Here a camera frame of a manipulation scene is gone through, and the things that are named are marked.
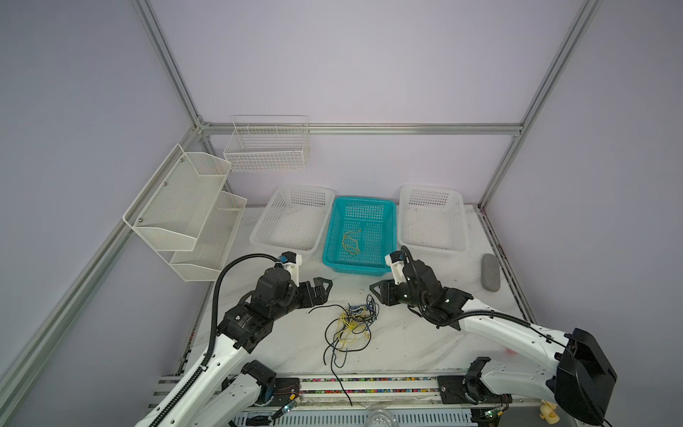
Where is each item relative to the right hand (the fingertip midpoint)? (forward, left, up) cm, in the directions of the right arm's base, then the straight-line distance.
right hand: (372, 286), depth 78 cm
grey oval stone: (+13, -45, -13) cm, 49 cm away
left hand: (-3, +15, +5) cm, 17 cm away
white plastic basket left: (+42, +33, -15) cm, 55 cm away
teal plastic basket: (+33, +4, -15) cm, 36 cm away
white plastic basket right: (+40, -28, -15) cm, 51 cm away
